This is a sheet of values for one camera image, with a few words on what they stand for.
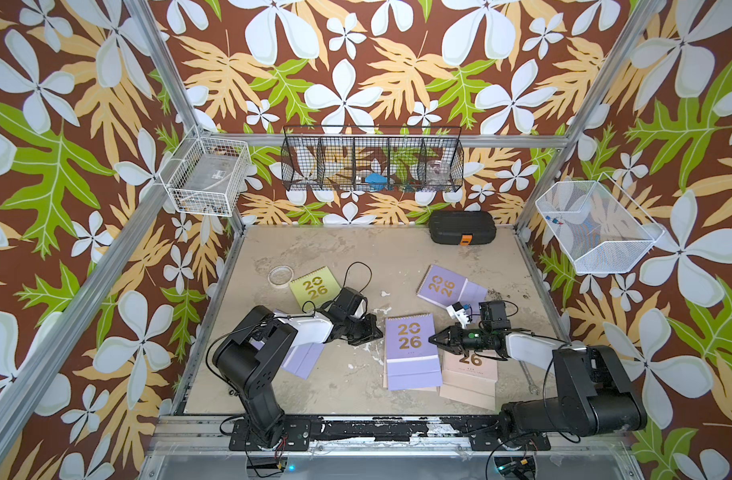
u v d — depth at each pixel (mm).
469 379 822
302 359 862
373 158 985
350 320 781
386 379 824
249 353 483
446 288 1009
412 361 839
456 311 848
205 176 857
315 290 1009
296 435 737
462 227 1202
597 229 822
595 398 436
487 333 719
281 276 1053
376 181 927
